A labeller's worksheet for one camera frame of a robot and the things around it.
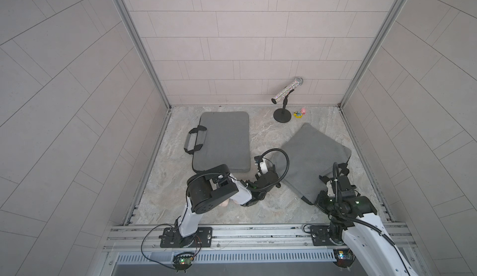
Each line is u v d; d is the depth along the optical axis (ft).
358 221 1.71
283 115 3.67
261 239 2.35
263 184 2.19
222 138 3.17
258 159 2.53
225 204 2.59
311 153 3.01
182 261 2.11
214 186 1.70
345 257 2.23
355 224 1.79
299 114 3.66
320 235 2.37
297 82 3.25
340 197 1.99
